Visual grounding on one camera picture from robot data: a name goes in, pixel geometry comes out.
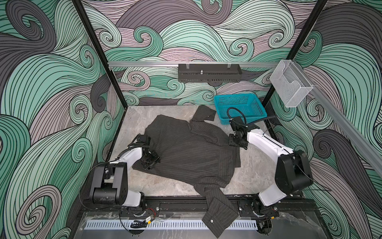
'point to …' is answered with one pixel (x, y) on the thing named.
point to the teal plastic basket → (249, 103)
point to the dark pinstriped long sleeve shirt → (196, 152)
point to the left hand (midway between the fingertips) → (158, 161)
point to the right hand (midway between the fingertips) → (234, 142)
